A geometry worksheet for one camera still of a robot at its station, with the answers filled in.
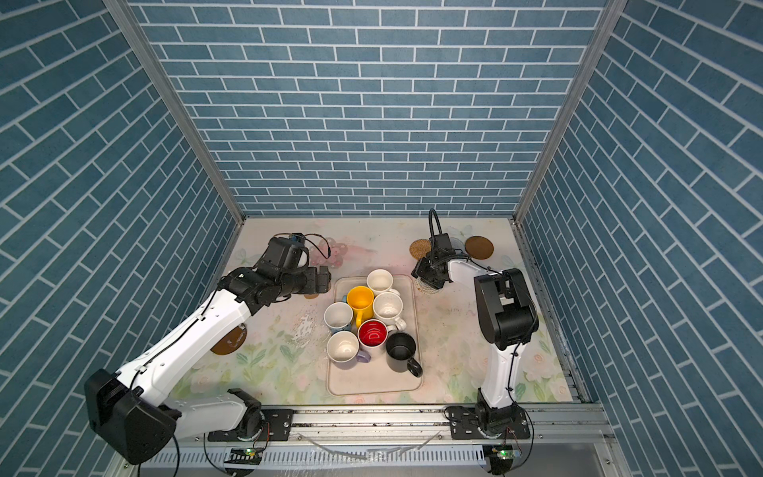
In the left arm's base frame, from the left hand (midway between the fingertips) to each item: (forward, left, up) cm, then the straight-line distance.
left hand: (318, 275), depth 79 cm
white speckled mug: (0, -19, -17) cm, 25 cm away
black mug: (-14, -22, -16) cm, 31 cm away
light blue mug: (-4, -4, -15) cm, 16 cm away
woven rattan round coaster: (+25, -32, -19) cm, 45 cm away
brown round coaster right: (+26, -54, -19) cm, 63 cm away
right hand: (+12, -29, -16) cm, 35 cm away
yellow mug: (+1, -10, -16) cm, 19 cm away
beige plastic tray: (-21, -14, -20) cm, 32 cm away
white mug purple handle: (-13, -6, -18) cm, 23 cm away
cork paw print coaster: (+4, +6, -19) cm, 20 cm away
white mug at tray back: (+7, -17, -14) cm, 23 cm away
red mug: (-10, -14, -18) cm, 25 cm away
